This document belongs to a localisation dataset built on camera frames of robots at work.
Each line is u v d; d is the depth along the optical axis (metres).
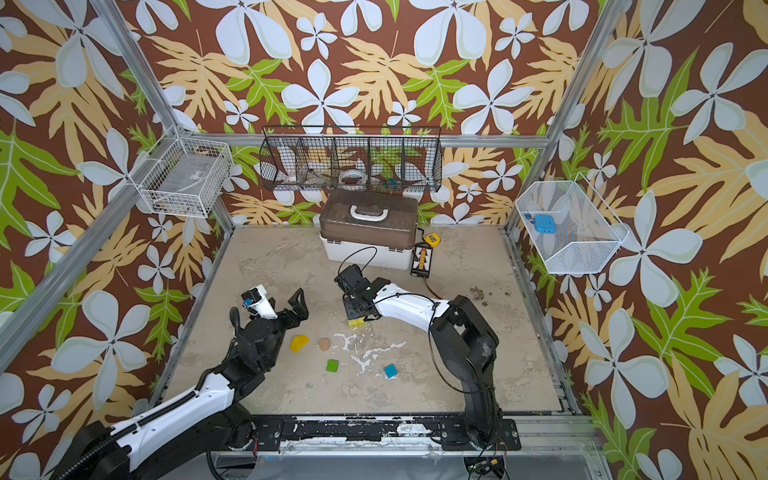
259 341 0.59
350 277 0.72
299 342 0.88
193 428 0.53
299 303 0.74
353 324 0.92
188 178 0.86
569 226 0.84
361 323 0.93
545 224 0.85
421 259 1.08
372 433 0.75
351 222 0.92
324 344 0.89
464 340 0.49
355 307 0.66
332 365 0.86
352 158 0.97
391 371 0.85
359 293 0.69
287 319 0.71
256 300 0.67
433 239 1.15
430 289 1.01
